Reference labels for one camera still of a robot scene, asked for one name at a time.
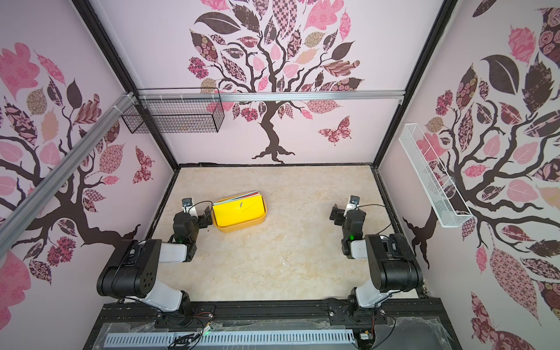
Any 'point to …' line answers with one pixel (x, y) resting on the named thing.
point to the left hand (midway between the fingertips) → (198, 211)
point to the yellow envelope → (244, 209)
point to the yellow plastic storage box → (227, 229)
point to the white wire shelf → (446, 203)
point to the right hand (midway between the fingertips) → (345, 207)
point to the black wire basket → (174, 115)
